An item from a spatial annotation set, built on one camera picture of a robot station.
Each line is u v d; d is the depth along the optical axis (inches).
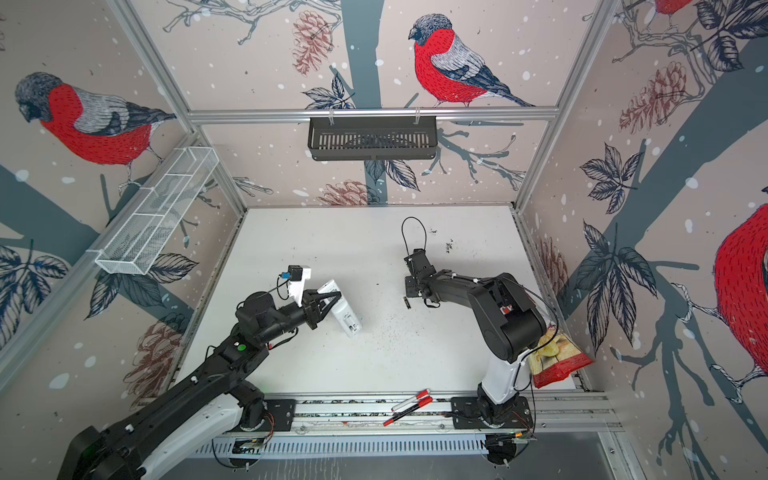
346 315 29.9
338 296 28.7
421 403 29.9
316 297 26.7
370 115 38.6
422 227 34.2
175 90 33.9
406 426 28.7
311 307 25.7
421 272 30.3
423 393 30.4
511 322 19.3
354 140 42.1
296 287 25.8
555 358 31.3
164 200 32.0
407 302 37.0
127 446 16.3
